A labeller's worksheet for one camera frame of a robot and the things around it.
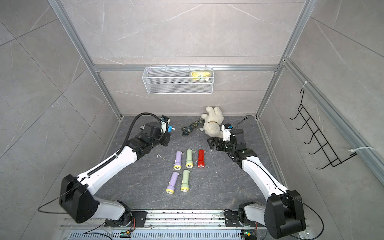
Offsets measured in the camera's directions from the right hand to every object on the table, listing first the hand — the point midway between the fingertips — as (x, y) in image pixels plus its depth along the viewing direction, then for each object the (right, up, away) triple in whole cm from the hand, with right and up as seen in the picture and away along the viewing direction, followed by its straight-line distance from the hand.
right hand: (215, 140), depth 83 cm
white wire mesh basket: (-23, +40, +18) cm, 49 cm away
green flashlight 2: (-17, -25, -3) cm, 31 cm away
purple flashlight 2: (-25, -26, -3) cm, 37 cm away
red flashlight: (-8, -13, +9) cm, 18 cm away
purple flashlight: (-22, -15, +6) cm, 28 cm away
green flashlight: (-15, -15, +7) cm, 22 cm away
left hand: (-26, +6, -2) cm, 27 cm away
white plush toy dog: (+1, +12, +21) cm, 25 cm away
